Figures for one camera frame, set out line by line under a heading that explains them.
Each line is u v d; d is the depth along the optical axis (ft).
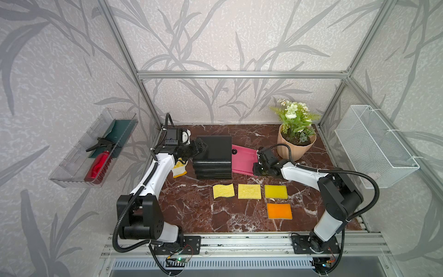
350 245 2.47
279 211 2.72
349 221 1.67
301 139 3.08
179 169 3.23
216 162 2.64
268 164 2.37
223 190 2.91
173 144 2.15
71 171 1.94
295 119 2.78
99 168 1.91
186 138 2.45
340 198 1.54
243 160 3.32
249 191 2.92
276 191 2.93
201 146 2.52
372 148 2.14
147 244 1.56
